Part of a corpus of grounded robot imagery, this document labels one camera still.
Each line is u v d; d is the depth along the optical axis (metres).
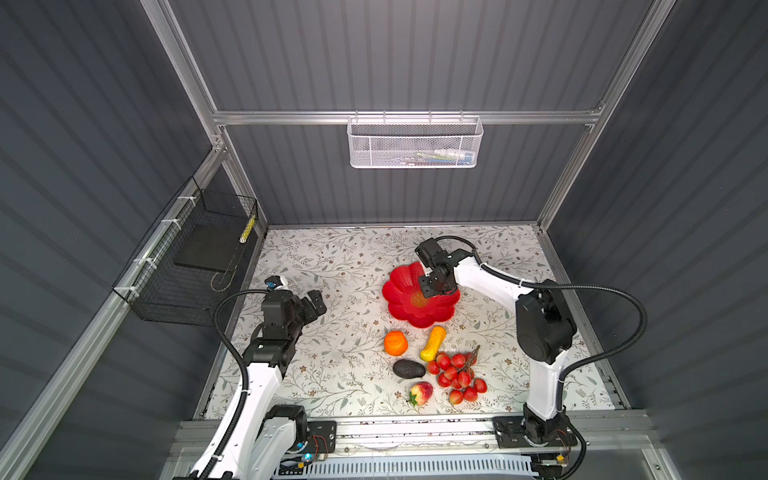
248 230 0.82
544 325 0.55
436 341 0.86
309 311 0.72
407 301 0.99
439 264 0.71
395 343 0.84
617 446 0.73
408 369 0.81
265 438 0.57
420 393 0.77
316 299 0.73
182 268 0.72
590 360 0.52
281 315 0.59
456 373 0.78
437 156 0.93
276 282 0.69
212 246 0.79
